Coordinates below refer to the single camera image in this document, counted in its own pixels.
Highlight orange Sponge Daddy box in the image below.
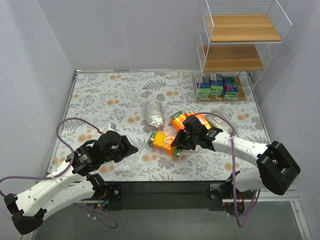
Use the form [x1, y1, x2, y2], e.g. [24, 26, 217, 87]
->
[147, 130, 181, 158]

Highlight blue green sponge pack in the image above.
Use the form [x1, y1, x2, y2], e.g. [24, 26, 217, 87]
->
[223, 76, 239, 101]
[209, 73, 224, 98]
[195, 76, 211, 99]

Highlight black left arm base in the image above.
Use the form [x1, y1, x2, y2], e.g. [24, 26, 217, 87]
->
[94, 184, 123, 201]

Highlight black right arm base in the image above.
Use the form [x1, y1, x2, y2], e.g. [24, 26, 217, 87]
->
[207, 181, 234, 200]

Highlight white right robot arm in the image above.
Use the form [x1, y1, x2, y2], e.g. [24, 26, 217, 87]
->
[171, 115, 301, 196]

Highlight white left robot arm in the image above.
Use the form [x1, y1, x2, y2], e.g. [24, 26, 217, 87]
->
[4, 130, 139, 235]

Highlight silver steel wool pack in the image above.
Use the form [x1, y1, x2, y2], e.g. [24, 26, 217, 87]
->
[205, 110, 237, 135]
[143, 100, 166, 130]

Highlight floral patterned table mat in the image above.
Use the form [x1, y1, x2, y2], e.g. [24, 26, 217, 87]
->
[48, 71, 270, 181]

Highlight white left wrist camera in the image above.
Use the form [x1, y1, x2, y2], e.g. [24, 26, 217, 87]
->
[107, 123, 116, 132]

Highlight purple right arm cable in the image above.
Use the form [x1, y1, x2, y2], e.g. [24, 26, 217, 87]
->
[191, 112, 261, 228]

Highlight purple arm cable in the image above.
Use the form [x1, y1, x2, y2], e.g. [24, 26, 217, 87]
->
[0, 117, 119, 230]
[191, 112, 261, 228]

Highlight aluminium frame rail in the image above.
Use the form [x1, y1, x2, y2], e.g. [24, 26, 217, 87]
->
[21, 181, 313, 240]

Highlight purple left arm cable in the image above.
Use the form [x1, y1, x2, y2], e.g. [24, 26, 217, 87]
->
[0, 117, 119, 230]

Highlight white wire wooden shelf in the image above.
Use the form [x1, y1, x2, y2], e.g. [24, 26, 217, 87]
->
[192, 0, 292, 102]

